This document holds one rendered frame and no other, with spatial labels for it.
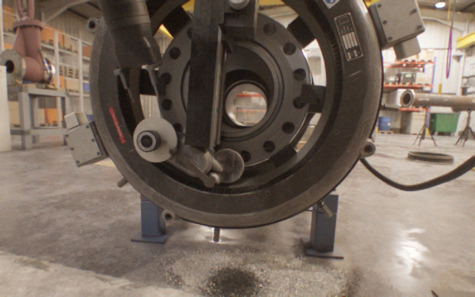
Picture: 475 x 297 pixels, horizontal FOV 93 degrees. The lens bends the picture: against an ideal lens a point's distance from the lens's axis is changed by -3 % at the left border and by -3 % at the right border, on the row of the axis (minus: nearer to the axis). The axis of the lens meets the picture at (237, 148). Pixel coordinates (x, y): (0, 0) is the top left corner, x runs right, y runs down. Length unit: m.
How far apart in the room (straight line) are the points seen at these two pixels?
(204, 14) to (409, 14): 0.47
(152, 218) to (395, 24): 1.03
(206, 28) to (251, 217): 0.46
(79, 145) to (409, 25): 0.88
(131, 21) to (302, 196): 0.50
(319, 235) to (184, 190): 0.61
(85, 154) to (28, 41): 4.37
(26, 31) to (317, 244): 4.93
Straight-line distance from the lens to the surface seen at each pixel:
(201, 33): 0.59
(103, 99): 0.68
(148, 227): 1.11
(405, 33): 0.70
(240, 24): 0.53
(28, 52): 5.04
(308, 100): 0.69
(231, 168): 0.62
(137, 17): 0.47
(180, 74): 0.73
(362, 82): 0.61
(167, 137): 0.60
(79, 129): 0.77
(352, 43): 0.61
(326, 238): 1.04
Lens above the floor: 0.52
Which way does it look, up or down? 7 degrees down
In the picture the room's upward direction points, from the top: 2 degrees clockwise
